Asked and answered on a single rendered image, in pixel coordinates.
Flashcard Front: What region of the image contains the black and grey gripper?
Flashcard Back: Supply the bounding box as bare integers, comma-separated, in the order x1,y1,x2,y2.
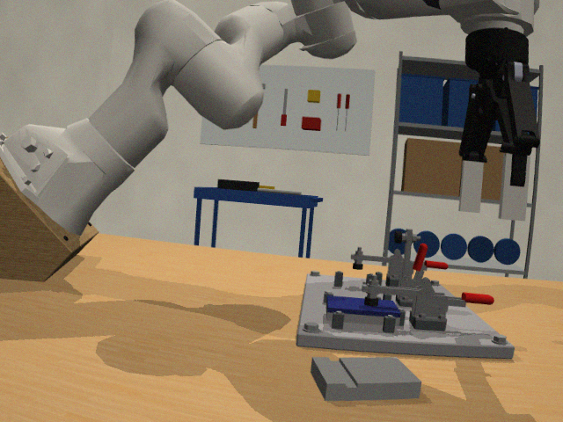
458,27,540,221

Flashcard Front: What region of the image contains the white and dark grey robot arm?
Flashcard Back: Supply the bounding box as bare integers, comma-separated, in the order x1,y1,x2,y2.
0,0,539,236

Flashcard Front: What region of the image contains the blue rectangular plate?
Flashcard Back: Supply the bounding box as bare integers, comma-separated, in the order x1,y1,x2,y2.
326,295,401,326

